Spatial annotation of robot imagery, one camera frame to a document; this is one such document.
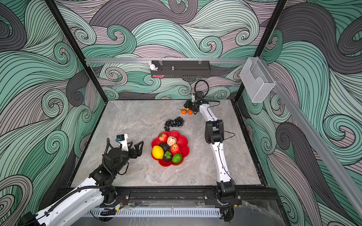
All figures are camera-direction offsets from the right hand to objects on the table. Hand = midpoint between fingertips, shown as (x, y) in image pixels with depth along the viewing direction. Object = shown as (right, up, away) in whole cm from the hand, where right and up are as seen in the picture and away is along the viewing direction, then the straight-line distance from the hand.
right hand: (185, 105), depth 114 cm
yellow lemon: (-18, -30, -31) cm, 47 cm away
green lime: (-7, -33, -32) cm, 46 cm away
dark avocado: (-14, -27, -27) cm, 41 cm away
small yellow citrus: (+1, -3, -7) cm, 8 cm away
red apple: (-8, -29, -29) cm, 41 cm away
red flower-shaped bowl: (-13, -34, -31) cm, 48 cm away
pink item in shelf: (-19, +18, -24) cm, 36 cm away
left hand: (-29, -22, -35) cm, 51 cm away
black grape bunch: (-6, -13, -14) cm, 20 cm away
